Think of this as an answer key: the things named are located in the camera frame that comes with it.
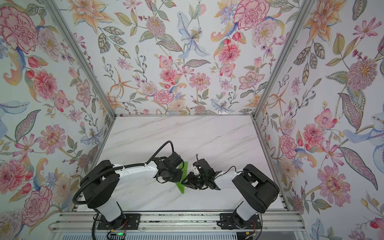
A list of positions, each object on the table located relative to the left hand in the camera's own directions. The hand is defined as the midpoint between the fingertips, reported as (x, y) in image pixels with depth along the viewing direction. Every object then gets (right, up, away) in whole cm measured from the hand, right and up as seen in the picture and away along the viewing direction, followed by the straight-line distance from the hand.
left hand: (182, 181), depth 86 cm
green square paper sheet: (0, -3, -1) cm, 3 cm away
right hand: (0, -1, -1) cm, 1 cm away
